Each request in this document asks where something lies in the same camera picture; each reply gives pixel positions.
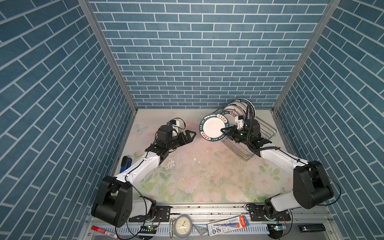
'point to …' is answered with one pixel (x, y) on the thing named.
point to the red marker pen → (108, 233)
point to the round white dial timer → (183, 226)
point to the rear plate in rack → (253, 110)
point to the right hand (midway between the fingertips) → (219, 128)
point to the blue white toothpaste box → (227, 225)
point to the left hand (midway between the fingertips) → (192, 135)
